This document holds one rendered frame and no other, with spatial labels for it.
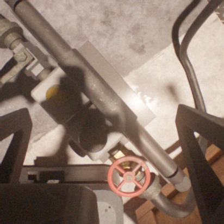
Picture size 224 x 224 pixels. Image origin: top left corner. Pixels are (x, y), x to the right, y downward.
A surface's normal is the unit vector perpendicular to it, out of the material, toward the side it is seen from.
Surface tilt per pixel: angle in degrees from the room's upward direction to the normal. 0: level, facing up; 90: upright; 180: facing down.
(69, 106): 0
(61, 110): 0
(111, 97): 25
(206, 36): 0
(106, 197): 43
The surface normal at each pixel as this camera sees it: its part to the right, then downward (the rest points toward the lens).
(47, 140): 0.00, 0.09
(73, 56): 0.33, -0.21
